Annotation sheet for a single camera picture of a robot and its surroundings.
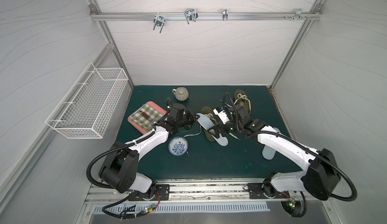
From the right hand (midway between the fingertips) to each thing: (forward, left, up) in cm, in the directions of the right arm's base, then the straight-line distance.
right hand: (213, 126), depth 80 cm
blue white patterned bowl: (-6, +20, -15) cm, 26 cm away
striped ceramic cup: (+34, +23, -12) cm, 43 cm away
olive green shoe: (+28, -22, -10) cm, 37 cm away
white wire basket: (-2, +60, +16) cm, 62 cm away
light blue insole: (+4, +4, -2) cm, 6 cm away
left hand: (+5, +6, +2) cm, 8 cm away
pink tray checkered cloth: (+12, +47, -15) cm, 51 cm away
